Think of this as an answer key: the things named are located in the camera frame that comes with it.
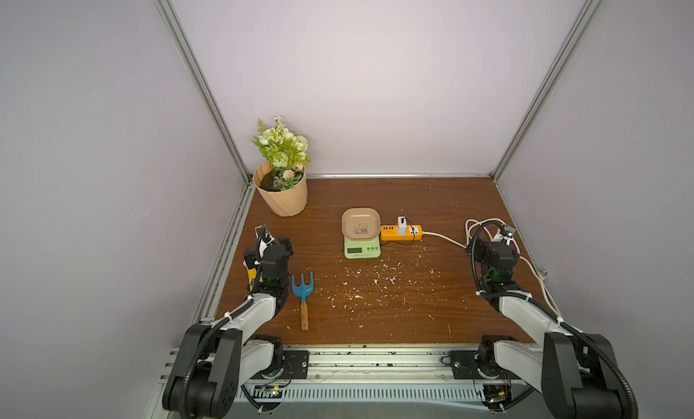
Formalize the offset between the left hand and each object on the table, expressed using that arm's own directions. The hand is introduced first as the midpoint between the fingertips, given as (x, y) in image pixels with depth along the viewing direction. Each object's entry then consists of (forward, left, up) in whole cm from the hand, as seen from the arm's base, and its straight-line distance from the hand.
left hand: (268, 237), depth 86 cm
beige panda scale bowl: (+12, -30, -9) cm, 34 cm away
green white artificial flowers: (+26, -4, +14) cm, 30 cm away
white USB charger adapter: (+9, -45, -5) cm, 46 cm away
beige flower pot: (+17, -3, -2) cm, 17 cm away
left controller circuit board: (-40, -5, -15) cm, 43 cm away
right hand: (+1, -73, 0) cm, 73 cm away
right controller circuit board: (-40, -67, -15) cm, 79 cm away
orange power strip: (+8, -41, -9) cm, 43 cm away
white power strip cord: (+5, -88, -13) cm, 89 cm away
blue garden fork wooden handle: (-13, -11, -11) cm, 21 cm away
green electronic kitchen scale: (+2, -31, -11) cm, 32 cm away
